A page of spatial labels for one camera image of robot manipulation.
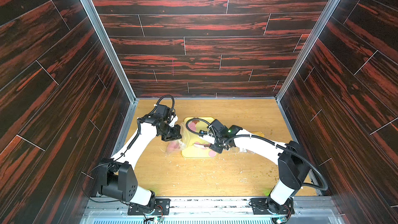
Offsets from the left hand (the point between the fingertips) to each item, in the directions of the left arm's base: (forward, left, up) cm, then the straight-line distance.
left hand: (182, 136), depth 83 cm
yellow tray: (+2, -5, -15) cm, 15 cm away
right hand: (+2, -20, -7) cm, 21 cm away
